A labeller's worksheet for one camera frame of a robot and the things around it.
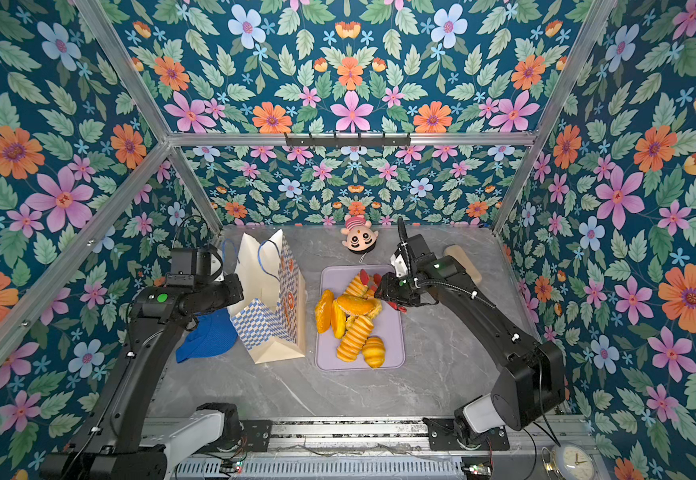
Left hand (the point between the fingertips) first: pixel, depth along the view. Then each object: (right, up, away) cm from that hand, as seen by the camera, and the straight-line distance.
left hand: (244, 280), depth 72 cm
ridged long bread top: (+27, -4, +21) cm, 35 cm away
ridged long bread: (+28, -16, +13) cm, 34 cm away
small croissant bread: (+32, -22, +14) cm, 42 cm away
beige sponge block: (+63, +7, +36) cm, 73 cm away
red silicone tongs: (+32, -2, +16) cm, 36 cm away
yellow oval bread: (+22, -13, +17) cm, 30 cm away
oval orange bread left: (+17, -11, +18) cm, 27 cm away
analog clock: (+79, -41, -5) cm, 89 cm away
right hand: (+34, -4, +6) cm, 35 cm away
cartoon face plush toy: (+28, +13, +34) cm, 46 cm away
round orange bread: (+28, -9, +16) cm, 33 cm away
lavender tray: (+37, -16, +20) cm, 45 cm away
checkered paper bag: (+7, -9, 0) cm, 11 cm away
